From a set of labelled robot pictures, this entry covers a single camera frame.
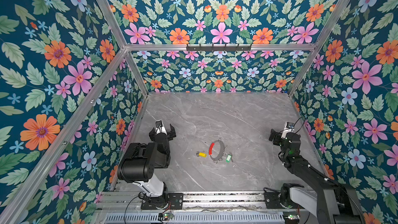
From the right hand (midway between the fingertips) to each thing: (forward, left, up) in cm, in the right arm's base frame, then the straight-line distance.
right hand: (280, 130), depth 88 cm
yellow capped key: (-10, +45, -9) cm, 47 cm away
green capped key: (-12, +30, -10) cm, 34 cm away
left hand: (+5, +69, +2) cm, 69 cm away
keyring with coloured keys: (-9, +34, -10) cm, 36 cm away
